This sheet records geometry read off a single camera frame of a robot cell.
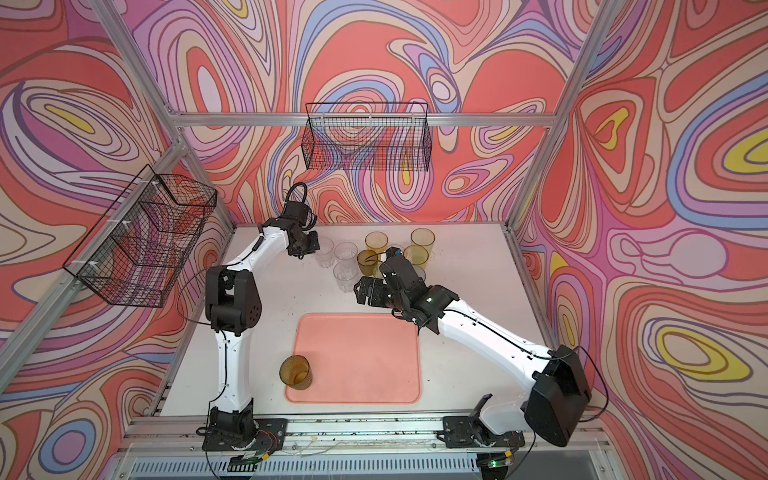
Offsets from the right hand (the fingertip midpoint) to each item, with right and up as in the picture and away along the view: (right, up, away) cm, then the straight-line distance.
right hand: (370, 296), depth 78 cm
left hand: (-20, +15, +25) cm, 35 cm away
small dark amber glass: (-3, +9, +25) cm, 27 cm away
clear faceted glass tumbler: (-18, +11, +27) cm, 34 cm away
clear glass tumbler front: (-10, +5, +24) cm, 26 cm away
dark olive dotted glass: (-21, -21, +3) cm, 30 cm away
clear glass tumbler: (-10, +12, +28) cm, 32 cm away
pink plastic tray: (-4, -19, +8) cm, 22 cm away
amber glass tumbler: (0, +16, +33) cm, 37 cm away
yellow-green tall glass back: (+17, +17, +21) cm, 32 cm away
